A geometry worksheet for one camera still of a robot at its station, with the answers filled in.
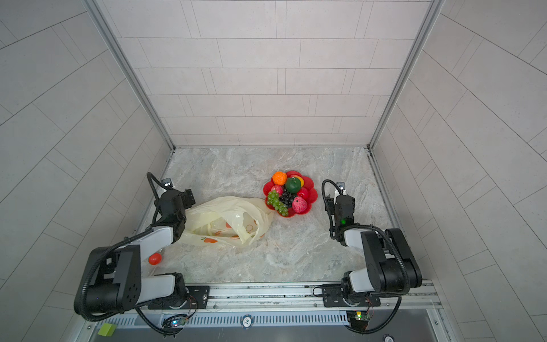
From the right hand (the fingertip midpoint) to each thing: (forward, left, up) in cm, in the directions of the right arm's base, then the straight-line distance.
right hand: (338, 192), depth 93 cm
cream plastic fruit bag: (-17, +44, +14) cm, 49 cm away
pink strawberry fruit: (+3, +26, +2) cm, 26 cm away
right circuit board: (-45, +2, -6) cm, 45 cm away
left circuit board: (-43, +59, 0) cm, 73 cm away
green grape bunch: (-3, +29, +2) cm, 29 cm away
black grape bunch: (-2, +23, +1) cm, 23 cm away
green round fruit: (+2, +20, +5) cm, 21 cm away
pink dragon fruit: (-6, +18, +3) cm, 19 cm away
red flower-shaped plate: (+1, +13, 0) cm, 13 cm away
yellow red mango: (+6, +16, +3) cm, 17 cm away
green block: (-43, +80, +1) cm, 91 cm away
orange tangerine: (+7, +26, +4) cm, 27 cm away
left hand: (+3, +68, +7) cm, 68 cm away
